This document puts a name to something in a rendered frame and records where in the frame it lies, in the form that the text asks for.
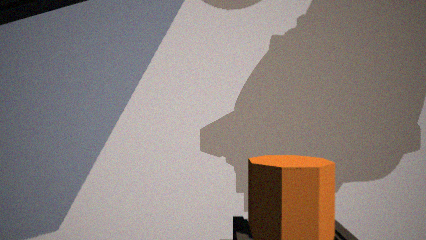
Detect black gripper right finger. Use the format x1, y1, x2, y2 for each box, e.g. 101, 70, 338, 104
335, 220, 359, 240

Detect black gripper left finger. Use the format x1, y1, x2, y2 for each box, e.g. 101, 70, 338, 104
233, 216, 253, 240

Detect orange-brown faceted cylinder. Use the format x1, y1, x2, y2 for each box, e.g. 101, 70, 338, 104
248, 155, 335, 240

